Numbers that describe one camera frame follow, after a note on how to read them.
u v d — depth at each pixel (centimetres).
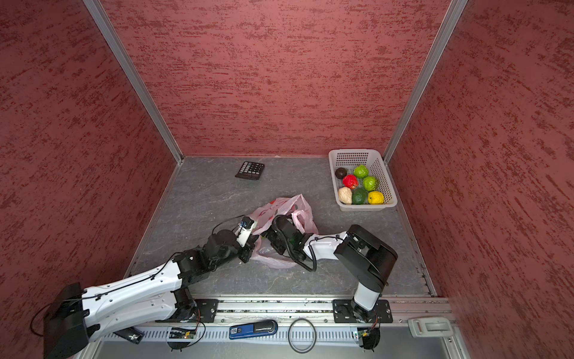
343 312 74
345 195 99
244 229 66
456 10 71
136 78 88
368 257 49
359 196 98
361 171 108
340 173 110
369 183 103
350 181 103
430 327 70
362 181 109
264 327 67
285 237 68
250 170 114
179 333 73
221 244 57
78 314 41
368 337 71
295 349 67
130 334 68
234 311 76
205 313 75
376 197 98
